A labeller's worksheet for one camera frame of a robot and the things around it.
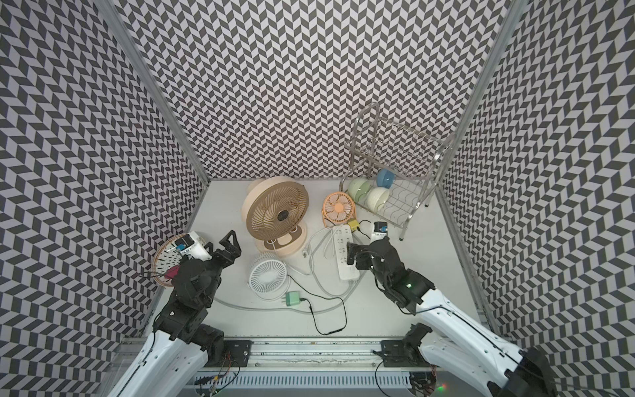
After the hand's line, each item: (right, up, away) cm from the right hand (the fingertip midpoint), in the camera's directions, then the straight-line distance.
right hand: (361, 249), depth 79 cm
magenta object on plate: (-68, -11, +11) cm, 70 cm away
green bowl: (+1, +21, +21) cm, 29 cm away
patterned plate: (-71, -6, +13) cm, 72 cm away
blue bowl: (+13, +25, +24) cm, 37 cm away
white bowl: (+8, +17, +16) cm, 25 cm away
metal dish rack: (+11, +27, +4) cm, 30 cm away
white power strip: (-5, +2, +18) cm, 18 cm away
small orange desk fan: (-7, +12, +20) cm, 24 cm away
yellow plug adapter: (-1, +6, +21) cm, 21 cm away
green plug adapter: (-23, -17, +4) cm, 29 cm away
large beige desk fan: (-28, +11, 0) cm, 30 cm away
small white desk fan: (-30, -9, 0) cm, 31 cm away
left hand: (-42, +4, -3) cm, 43 cm away
